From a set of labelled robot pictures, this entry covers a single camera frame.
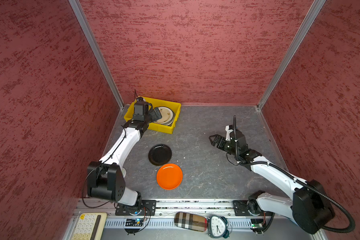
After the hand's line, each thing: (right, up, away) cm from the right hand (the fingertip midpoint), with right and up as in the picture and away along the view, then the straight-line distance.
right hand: (212, 142), depth 85 cm
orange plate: (-25, -19, -2) cm, 32 cm away
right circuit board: (+19, -37, -14) cm, 44 cm away
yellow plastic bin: (-38, +26, +27) cm, 53 cm away
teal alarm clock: (-2, -35, -19) cm, 40 cm away
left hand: (-36, +16, +2) cm, 39 cm away
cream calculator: (-61, -36, -17) cm, 73 cm away
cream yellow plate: (-30, +17, +26) cm, 43 cm away
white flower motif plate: (-28, +9, +19) cm, 35 cm away
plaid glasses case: (-13, -35, -17) cm, 41 cm away
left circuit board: (-39, -37, -14) cm, 56 cm away
